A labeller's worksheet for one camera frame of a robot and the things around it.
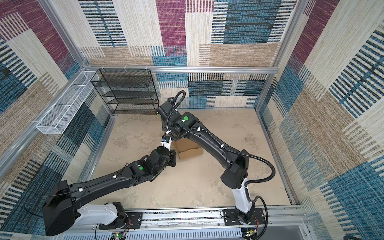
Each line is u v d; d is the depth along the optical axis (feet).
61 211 1.27
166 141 2.25
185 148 3.23
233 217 2.42
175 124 1.71
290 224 2.47
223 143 1.64
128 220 2.39
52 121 2.27
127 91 3.63
